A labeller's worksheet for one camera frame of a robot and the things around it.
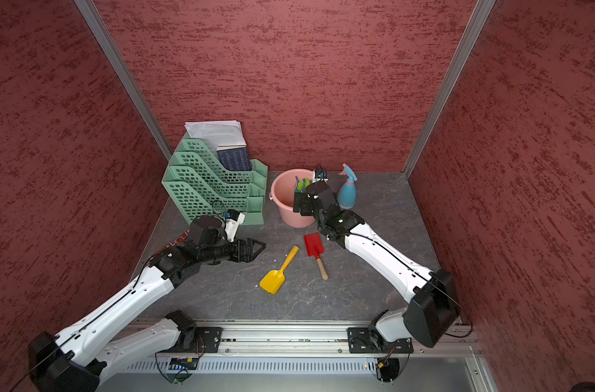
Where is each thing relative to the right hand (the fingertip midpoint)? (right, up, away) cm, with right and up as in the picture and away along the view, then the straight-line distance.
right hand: (308, 199), depth 80 cm
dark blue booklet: (-33, +18, +27) cm, 46 cm away
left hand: (-17, -16, -5) cm, 24 cm away
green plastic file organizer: (-43, +5, +13) cm, 45 cm away
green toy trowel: (-2, +6, +20) cm, 21 cm away
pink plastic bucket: (-11, +2, +14) cm, 18 cm away
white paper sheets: (-38, +28, +20) cm, 51 cm away
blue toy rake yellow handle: (-5, +7, +20) cm, 22 cm away
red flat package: (-52, -17, +15) cm, 57 cm away
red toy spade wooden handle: (+3, -20, +15) cm, 25 cm away
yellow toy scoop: (-12, -30, +6) cm, 33 cm away
